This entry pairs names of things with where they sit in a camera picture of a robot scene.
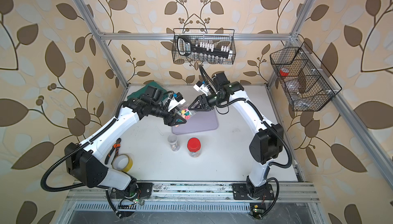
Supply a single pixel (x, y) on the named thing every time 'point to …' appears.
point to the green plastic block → (143, 90)
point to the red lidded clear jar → (194, 145)
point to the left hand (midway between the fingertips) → (181, 114)
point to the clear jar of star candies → (182, 110)
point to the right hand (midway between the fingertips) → (192, 110)
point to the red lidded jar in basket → (284, 71)
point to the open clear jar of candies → (172, 139)
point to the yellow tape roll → (122, 162)
